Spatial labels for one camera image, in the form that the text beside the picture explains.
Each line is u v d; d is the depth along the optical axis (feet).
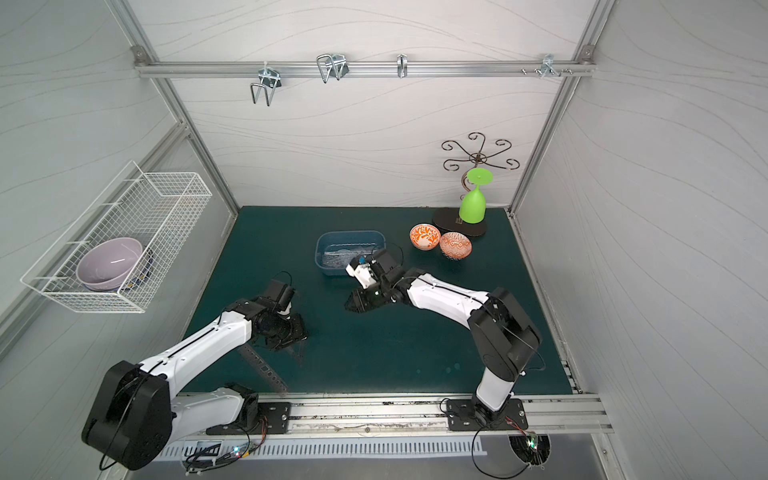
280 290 2.27
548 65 2.51
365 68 2.57
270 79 2.58
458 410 2.48
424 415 2.46
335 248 3.51
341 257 3.42
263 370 2.67
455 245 3.53
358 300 2.40
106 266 2.07
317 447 2.31
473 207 3.01
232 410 2.01
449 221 3.85
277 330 2.34
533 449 2.35
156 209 2.57
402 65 2.38
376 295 2.40
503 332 1.51
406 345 2.94
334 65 2.50
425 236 3.64
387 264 2.25
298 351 2.75
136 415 1.30
